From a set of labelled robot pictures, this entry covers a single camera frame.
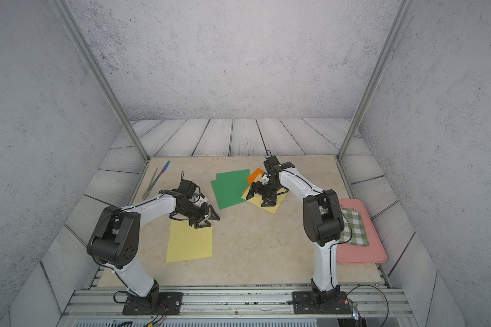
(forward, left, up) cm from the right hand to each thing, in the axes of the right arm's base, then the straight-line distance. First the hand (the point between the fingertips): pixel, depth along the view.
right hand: (254, 200), depth 90 cm
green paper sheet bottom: (+12, +13, -10) cm, 20 cm away
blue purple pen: (+28, +52, -10) cm, 60 cm away
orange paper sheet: (+24, 0, -11) cm, 26 cm away
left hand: (-8, +15, -4) cm, 18 cm away
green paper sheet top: (+21, +13, -10) cm, 26 cm away
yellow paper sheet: (-15, +29, -9) cm, 34 cm away
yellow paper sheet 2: (-3, -1, +5) cm, 6 cm away
